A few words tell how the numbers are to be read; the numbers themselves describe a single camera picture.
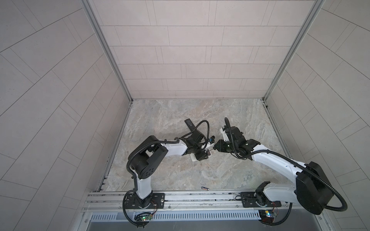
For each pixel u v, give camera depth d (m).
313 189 0.40
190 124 1.01
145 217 0.64
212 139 0.79
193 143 0.71
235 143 0.63
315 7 0.71
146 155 0.50
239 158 0.61
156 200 0.71
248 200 0.71
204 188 0.75
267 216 0.68
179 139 0.66
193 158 0.81
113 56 0.92
